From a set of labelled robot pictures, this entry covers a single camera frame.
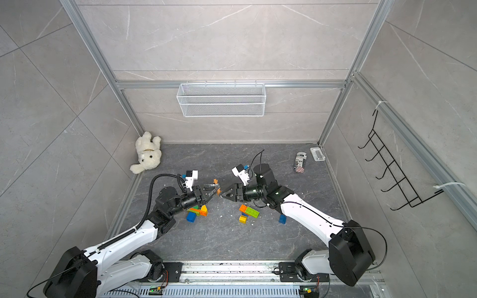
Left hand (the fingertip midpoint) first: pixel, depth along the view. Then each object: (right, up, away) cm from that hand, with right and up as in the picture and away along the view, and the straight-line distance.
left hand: (220, 187), depth 70 cm
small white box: (+56, +14, +44) cm, 72 cm away
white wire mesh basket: (-3, +44, +30) cm, 53 cm away
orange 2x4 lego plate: (-11, -16, +18) cm, 26 cm away
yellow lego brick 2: (+9, -18, +15) cm, 25 cm away
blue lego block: (-16, -17, +18) cm, 29 cm away
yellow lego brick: (-10, -13, +18) cm, 25 cm away
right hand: (+2, -4, +1) cm, 5 cm away
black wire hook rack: (+65, +7, -3) cm, 65 cm away
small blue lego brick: (+28, -18, +16) cm, 37 cm away
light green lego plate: (+13, -14, +15) cm, 24 cm away
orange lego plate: (+9, -13, +17) cm, 23 cm away
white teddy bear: (-44, +14, +34) cm, 57 cm away
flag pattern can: (+43, +9, +37) cm, 57 cm away
